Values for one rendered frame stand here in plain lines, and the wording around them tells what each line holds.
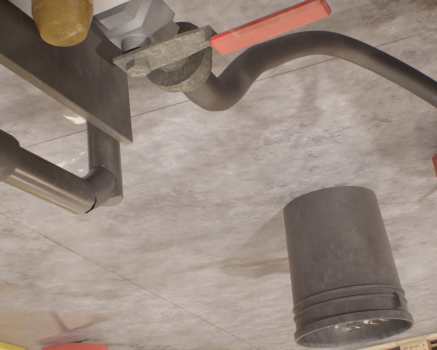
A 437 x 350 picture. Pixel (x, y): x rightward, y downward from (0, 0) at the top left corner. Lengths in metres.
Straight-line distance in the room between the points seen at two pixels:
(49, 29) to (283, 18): 0.15
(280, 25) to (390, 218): 1.93
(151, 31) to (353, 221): 1.54
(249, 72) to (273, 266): 1.98
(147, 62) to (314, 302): 1.51
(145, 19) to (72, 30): 0.09
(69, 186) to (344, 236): 1.56
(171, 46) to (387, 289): 1.55
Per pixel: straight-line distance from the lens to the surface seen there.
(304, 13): 0.52
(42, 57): 0.54
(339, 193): 2.09
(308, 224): 2.08
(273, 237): 2.41
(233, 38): 0.53
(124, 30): 0.57
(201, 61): 0.62
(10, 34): 0.52
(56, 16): 0.48
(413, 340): 4.38
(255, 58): 0.79
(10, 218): 2.08
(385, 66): 1.05
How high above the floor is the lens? 0.78
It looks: 24 degrees down
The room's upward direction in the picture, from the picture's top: 172 degrees clockwise
